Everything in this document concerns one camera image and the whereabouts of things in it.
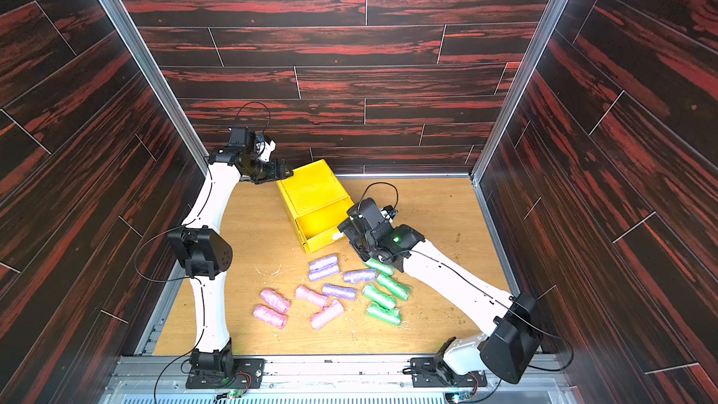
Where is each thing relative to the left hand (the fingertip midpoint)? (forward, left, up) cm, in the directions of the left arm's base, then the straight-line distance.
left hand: (286, 173), depth 94 cm
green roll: (-32, -38, -19) cm, 54 cm away
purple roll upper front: (-26, -13, -18) cm, 34 cm away
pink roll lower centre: (-40, -16, -19) cm, 48 cm away
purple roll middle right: (-28, -26, -18) cm, 42 cm away
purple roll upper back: (-20, -16, -20) cm, 32 cm away
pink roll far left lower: (-42, -1, -19) cm, 46 cm away
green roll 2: (-34, -31, -19) cm, 50 cm away
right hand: (-23, -23, +1) cm, 32 cm away
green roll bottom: (-40, -34, -19) cm, 56 cm away
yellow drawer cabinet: (-14, -13, +1) cm, 19 cm away
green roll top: (-25, -32, -18) cm, 44 cm away
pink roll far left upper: (-37, -1, -18) cm, 41 cm away
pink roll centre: (-34, -8, -19) cm, 40 cm away
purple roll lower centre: (-33, -19, -19) cm, 43 cm away
